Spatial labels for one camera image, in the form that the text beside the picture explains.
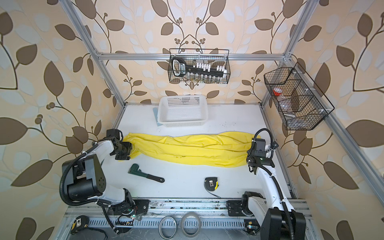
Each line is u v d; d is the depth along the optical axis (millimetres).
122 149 770
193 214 733
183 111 1155
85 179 445
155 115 1139
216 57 910
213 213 737
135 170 864
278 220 385
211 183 796
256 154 636
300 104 735
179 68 865
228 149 913
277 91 806
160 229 691
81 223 680
